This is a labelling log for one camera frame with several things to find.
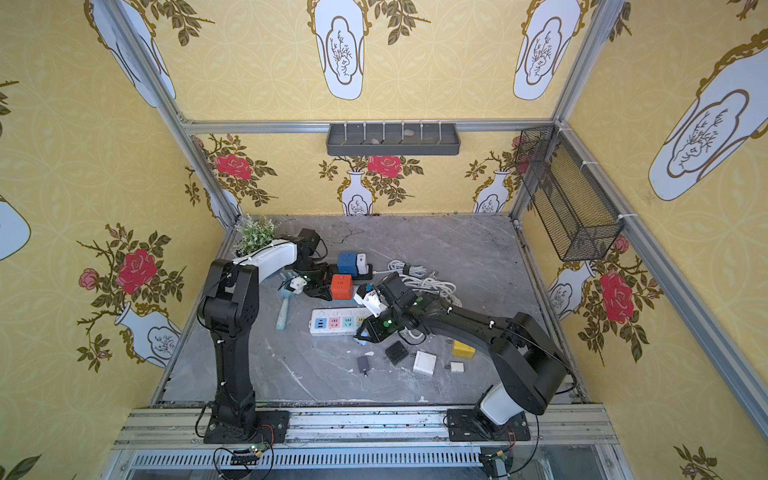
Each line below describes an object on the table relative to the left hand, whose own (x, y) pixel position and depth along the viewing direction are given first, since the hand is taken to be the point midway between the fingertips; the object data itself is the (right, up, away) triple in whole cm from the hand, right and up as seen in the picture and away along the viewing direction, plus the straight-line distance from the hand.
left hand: (335, 285), depth 99 cm
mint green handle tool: (-15, -10, -7) cm, 19 cm away
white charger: (+9, +7, -2) cm, 12 cm away
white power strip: (+1, -10, -9) cm, 14 cm away
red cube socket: (+4, 0, -8) cm, 8 cm away
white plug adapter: (+28, -19, -17) cm, 38 cm away
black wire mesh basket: (+65, +25, -20) cm, 72 cm away
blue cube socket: (+4, +7, -2) cm, 9 cm away
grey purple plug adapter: (+11, -20, -16) cm, 28 cm away
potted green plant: (-23, +17, -8) cm, 30 cm away
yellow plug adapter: (+38, -16, -17) cm, 45 cm away
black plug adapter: (+20, -17, -15) cm, 30 cm away
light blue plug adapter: (+11, -13, -20) cm, 26 cm away
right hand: (+9, -12, -18) cm, 24 cm away
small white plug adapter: (+36, -20, -17) cm, 45 cm away
